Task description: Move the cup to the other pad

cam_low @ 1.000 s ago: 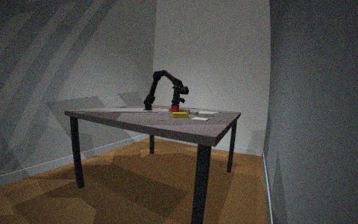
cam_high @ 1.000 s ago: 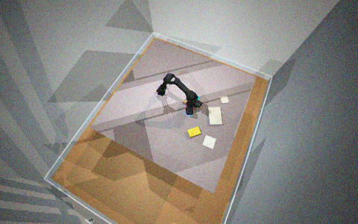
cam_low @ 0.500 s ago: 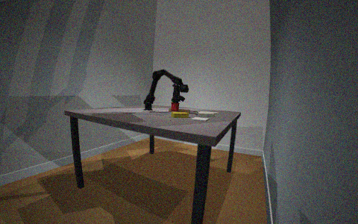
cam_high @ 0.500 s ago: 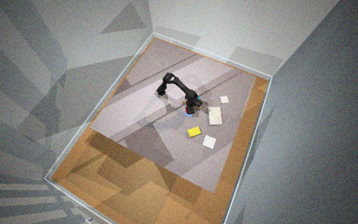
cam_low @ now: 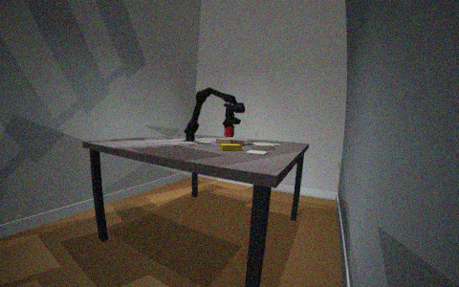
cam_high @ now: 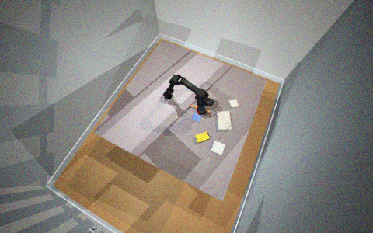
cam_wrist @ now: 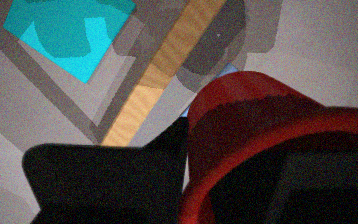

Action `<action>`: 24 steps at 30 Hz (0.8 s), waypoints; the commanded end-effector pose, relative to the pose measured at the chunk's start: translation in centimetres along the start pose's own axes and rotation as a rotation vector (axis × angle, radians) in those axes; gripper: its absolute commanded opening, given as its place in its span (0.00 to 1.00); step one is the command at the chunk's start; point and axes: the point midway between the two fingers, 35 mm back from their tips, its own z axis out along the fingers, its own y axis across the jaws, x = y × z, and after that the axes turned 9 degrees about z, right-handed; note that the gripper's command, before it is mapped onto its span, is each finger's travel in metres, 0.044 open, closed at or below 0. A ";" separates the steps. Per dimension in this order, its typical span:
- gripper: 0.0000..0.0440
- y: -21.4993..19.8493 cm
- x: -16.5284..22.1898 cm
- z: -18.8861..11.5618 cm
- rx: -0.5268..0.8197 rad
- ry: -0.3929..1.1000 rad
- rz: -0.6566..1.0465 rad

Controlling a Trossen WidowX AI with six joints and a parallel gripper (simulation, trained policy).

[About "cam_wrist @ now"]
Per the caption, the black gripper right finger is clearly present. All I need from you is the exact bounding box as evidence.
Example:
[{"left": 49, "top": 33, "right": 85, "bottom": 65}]
[{"left": 208, "top": 149, "right": 358, "bottom": 224}]

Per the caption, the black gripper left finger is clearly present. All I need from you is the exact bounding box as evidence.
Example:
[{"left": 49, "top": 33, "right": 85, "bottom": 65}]
[{"left": 22, "top": 116, "right": 189, "bottom": 224}]

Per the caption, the tan flat bar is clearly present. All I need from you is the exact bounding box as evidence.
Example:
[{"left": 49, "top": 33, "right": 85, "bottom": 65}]
[{"left": 100, "top": 0, "right": 227, "bottom": 147}]

